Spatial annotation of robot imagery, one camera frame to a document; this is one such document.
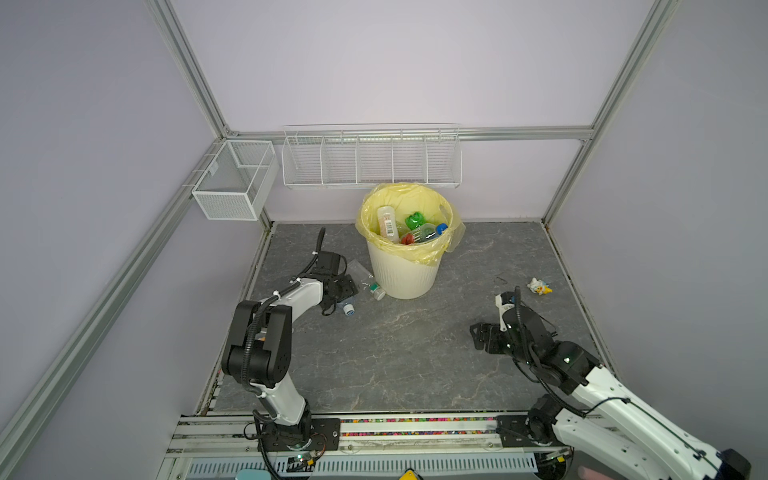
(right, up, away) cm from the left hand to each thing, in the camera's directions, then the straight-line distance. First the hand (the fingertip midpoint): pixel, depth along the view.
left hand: (347, 294), depth 96 cm
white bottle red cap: (+13, +23, -9) cm, 28 cm away
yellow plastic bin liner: (+20, +31, -2) cm, 37 cm away
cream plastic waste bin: (+18, +6, -7) cm, 20 cm away
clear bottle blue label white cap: (0, -4, -3) cm, 5 cm away
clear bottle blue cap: (+26, +20, -14) cm, 35 cm away
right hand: (+39, -7, -18) cm, 44 cm away
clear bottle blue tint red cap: (+22, +18, -11) cm, 30 cm away
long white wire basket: (+6, +47, +3) cm, 47 cm away
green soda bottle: (+22, +24, +1) cm, 32 cm away
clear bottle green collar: (+6, +4, +3) cm, 8 cm away
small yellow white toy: (+63, +2, +2) cm, 63 cm away
